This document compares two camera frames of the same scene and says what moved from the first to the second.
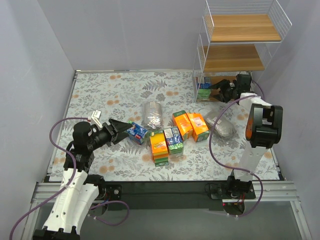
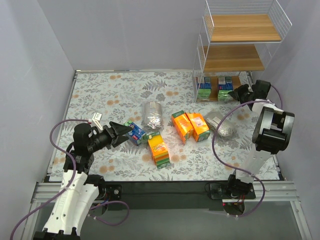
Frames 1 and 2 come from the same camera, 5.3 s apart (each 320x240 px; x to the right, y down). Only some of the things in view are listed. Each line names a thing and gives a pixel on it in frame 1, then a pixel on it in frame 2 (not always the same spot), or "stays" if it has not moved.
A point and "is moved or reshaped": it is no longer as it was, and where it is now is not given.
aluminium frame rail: x=43 y=190 stays
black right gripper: x=229 y=91 -> x=243 y=93
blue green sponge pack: x=136 y=133 stays
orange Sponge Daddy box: x=159 y=148 stays
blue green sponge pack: x=203 y=90 stays
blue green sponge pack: x=174 y=140 is moved or reshaped
